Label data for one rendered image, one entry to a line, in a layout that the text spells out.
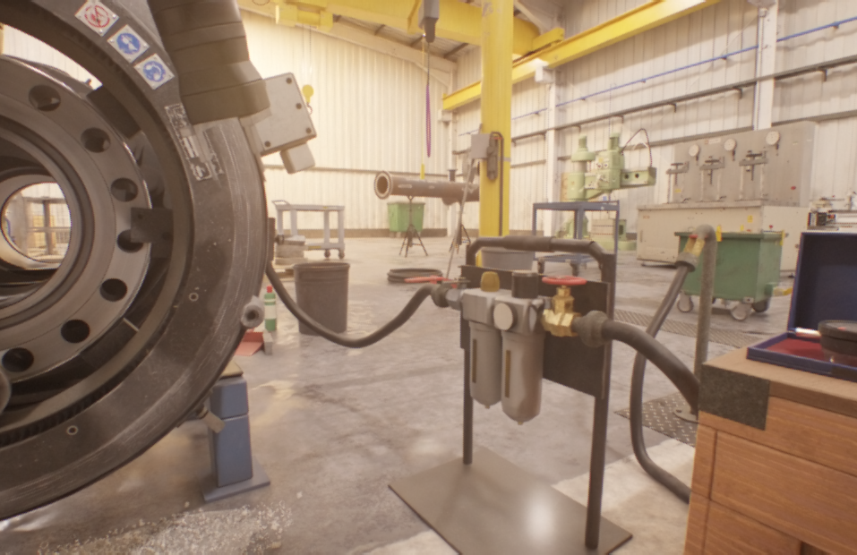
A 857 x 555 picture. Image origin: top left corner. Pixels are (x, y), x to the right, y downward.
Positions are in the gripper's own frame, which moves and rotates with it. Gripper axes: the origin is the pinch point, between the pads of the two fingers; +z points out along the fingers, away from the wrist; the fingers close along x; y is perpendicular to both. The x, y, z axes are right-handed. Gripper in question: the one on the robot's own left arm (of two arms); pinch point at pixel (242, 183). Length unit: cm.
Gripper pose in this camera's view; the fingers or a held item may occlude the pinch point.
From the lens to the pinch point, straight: 50.2
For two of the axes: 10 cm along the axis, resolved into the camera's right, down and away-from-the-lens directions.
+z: 1.6, 8.6, 4.9
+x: -9.8, 1.0, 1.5
